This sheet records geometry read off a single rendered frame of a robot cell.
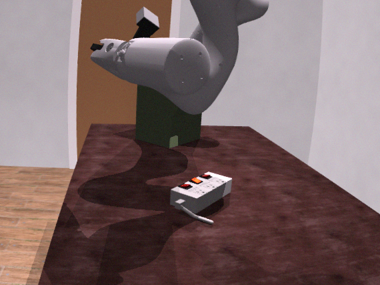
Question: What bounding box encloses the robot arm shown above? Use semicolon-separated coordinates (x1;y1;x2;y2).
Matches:
117;0;269;115

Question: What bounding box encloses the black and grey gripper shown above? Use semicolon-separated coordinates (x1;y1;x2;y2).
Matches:
90;39;128;80

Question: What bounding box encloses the white power strip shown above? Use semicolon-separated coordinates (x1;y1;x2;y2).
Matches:
170;172;232;224

